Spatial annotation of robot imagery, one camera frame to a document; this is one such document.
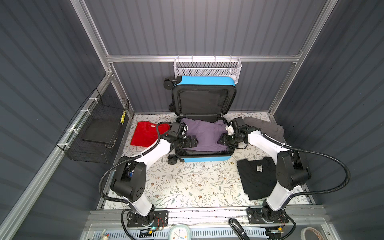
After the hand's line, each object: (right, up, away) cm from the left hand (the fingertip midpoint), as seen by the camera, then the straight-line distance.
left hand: (191, 142), depth 90 cm
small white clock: (-5, -39, -22) cm, 45 cm away
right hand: (+19, -1, +2) cm, 19 cm away
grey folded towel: (+54, +8, +15) cm, 57 cm away
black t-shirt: (+39, -19, -5) cm, 44 cm away
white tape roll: (+52, -40, -21) cm, 69 cm away
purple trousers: (+10, +5, +9) cm, 15 cm away
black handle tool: (+22, -37, -23) cm, 49 cm away
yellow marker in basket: (-39, +15, -6) cm, 42 cm away
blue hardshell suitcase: (+7, +24, +5) cm, 25 cm away
